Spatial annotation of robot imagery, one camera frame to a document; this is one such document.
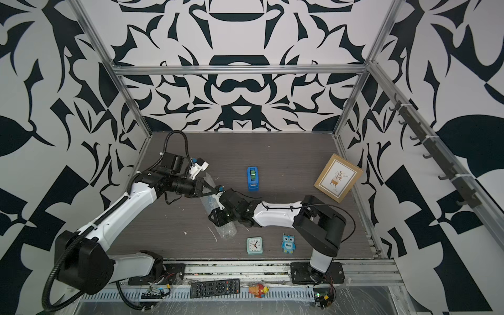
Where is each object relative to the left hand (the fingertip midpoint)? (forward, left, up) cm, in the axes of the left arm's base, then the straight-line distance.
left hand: (213, 188), depth 77 cm
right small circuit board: (-34, -40, -19) cm, 56 cm away
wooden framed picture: (+8, -55, -9) cm, 56 cm away
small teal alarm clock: (-17, -16, -16) cm, 28 cm away
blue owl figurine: (-17, -30, -17) cm, 38 cm away
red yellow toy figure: (-32, -17, -14) cm, 39 cm away
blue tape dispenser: (+13, -16, -14) cm, 25 cm away
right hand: (-6, +2, -11) cm, 13 cm away
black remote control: (-31, +1, -16) cm, 35 cm away
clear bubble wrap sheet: (-12, -5, -14) cm, 19 cm away
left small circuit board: (-31, +19, -16) cm, 40 cm away
